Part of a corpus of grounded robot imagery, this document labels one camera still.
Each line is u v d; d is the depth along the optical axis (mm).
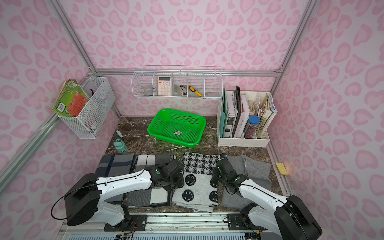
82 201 418
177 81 1030
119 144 949
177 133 1092
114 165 920
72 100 730
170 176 633
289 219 401
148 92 972
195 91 977
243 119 898
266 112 879
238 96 900
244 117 836
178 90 1001
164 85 951
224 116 815
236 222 734
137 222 728
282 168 947
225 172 656
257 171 841
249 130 955
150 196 801
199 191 802
